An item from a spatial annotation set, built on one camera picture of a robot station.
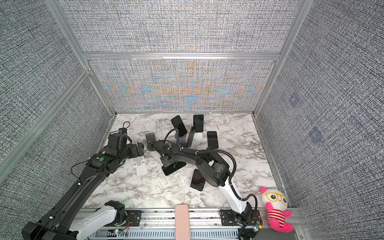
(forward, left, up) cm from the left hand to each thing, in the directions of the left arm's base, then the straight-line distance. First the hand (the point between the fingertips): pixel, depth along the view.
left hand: (136, 146), depth 79 cm
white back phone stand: (+18, -35, -16) cm, 42 cm away
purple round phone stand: (+12, -29, -10) cm, 33 cm away
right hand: (+2, -15, -19) cm, 25 cm away
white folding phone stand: (-5, 0, -18) cm, 19 cm away
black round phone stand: (+12, -4, -11) cm, 17 cm away
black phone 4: (-12, -33, -23) cm, 42 cm away
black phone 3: (+24, -36, -10) cm, 44 cm away
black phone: (-6, -16, -16) cm, 24 cm away
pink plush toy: (-29, -69, -11) cm, 75 cm away
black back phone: (+23, -22, -9) cm, 32 cm away
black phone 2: (+14, -45, -18) cm, 50 cm away
